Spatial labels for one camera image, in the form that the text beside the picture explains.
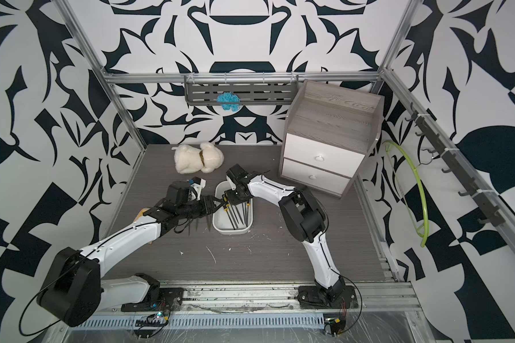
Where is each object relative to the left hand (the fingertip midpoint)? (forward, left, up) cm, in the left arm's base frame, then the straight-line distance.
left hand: (220, 199), depth 84 cm
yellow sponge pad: (+1, +35, -10) cm, 36 cm away
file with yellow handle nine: (-12, +9, +4) cm, 16 cm away
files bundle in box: (+1, -5, -13) cm, 14 cm away
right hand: (+8, -4, -10) cm, 14 cm away
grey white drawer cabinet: (+18, -42, +18) cm, 49 cm away
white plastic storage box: (-3, +1, -13) cm, 14 cm away
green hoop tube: (-3, -64, +20) cm, 67 cm away
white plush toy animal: (+23, +16, -2) cm, 28 cm away
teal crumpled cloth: (+36, -4, +20) cm, 41 cm away
